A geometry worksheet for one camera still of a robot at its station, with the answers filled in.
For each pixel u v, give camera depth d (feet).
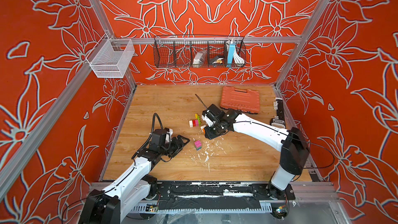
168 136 2.25
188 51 3.30
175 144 2.38
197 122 3.11
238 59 2.99
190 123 3.11
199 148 2.86
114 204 1.29
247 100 3.40
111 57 3.06
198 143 2.73
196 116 3.24
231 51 2.82
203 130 2.39
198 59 2.96
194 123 3.11
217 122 2.16
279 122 3.20
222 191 2.43
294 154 1.47
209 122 2.22
